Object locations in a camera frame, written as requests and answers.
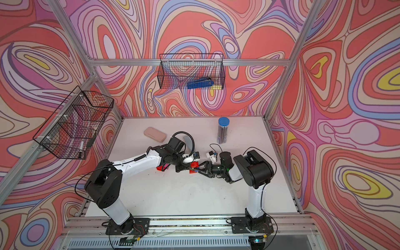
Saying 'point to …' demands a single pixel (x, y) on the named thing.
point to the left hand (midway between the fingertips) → (191, 164)
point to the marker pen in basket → (82, 147)
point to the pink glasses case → (155, 134)
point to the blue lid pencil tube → (223, 123)
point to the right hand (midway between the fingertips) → (198, 174)
